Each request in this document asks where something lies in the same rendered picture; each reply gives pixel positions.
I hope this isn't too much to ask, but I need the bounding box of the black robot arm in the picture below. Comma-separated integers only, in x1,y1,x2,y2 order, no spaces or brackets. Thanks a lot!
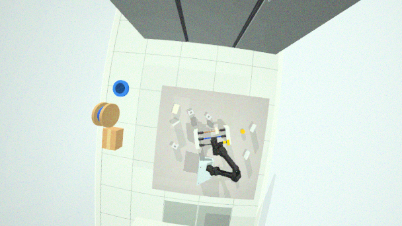
206,139,241,182

